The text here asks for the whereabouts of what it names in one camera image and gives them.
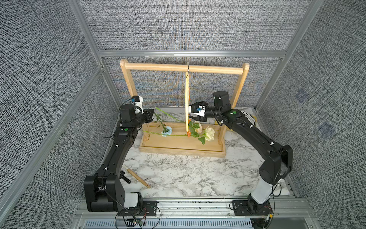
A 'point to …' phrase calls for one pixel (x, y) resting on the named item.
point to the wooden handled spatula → (137, 176)
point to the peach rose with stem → (194, 125)
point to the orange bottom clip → (188, 134)
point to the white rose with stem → (208, 134)
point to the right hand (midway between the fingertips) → (190, 104)
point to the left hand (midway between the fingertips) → (156, 108)
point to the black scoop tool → (122, 176)
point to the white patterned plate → (249, 117)
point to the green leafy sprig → (165, 129)
